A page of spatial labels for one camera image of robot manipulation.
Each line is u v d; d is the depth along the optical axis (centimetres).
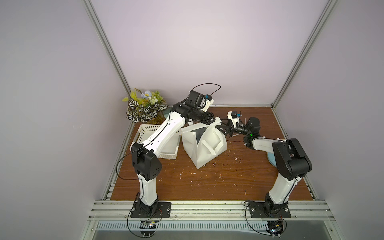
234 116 74
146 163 46
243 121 77
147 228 72
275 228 70
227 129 77
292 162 49
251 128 73
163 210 73
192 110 62
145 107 84
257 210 73
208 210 74
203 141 75
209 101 72
